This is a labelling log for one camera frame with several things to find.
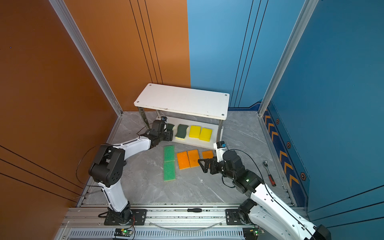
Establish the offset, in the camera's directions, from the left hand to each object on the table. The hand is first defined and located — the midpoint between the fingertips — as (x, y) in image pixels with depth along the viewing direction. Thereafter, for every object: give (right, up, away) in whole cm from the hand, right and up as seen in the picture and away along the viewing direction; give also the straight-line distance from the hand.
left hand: (168, 130), depth 99 cm
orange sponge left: (+11, -18, -7) cm, 23 cm away
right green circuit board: (+45, -48, -28) cm, 72 cm away
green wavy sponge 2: (+2, +2, -2) cm, 3 cm away
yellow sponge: (+25, -3, -1) cm, 25 cm away
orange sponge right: (+26, -16, -3) cm, 31 cm away
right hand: (+23, -14, -24) cm, 36 cm away
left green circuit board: (-16, -48, -28) cm, 58 cm away
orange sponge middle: (+17, -17, -5) cm, 25 cm away
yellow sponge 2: (+18, -1, +1) cm, 18 cm away
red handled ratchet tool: (+61, -20, -8) cm, 65 cm away
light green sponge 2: (+1, -14, -2) cm, 14 cm away
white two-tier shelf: (+19, +8, -25) cm, 32 cm away
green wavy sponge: (+9, -1, -1) cm, 9 cm away
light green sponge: (+3, -23, -11) cm, 26 cm away
